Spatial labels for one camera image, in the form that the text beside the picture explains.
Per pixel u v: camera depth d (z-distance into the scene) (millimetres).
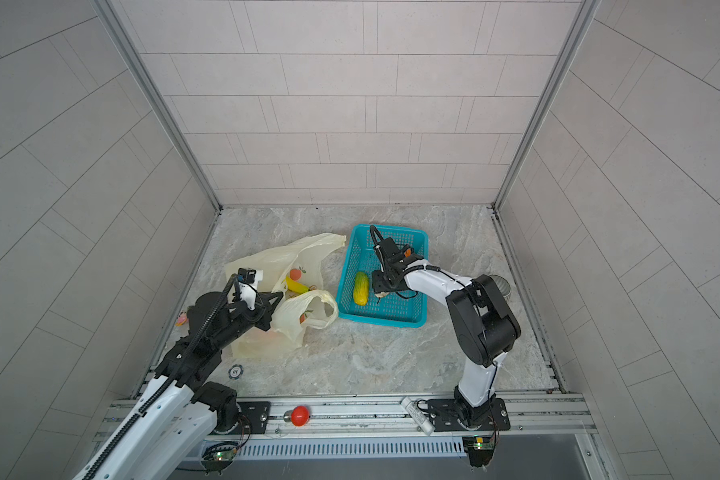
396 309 892
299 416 694
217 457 642
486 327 475
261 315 588
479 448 679
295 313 676
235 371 781
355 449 1051
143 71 807
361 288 892
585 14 712
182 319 845
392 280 694
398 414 724
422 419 694
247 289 609
